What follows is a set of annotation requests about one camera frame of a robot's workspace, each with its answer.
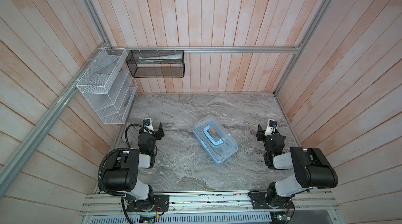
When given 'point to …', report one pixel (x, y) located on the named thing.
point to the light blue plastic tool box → (215, 139)
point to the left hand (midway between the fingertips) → (155, 125)
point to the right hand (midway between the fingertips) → (264, 124)
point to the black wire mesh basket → (156, 63)
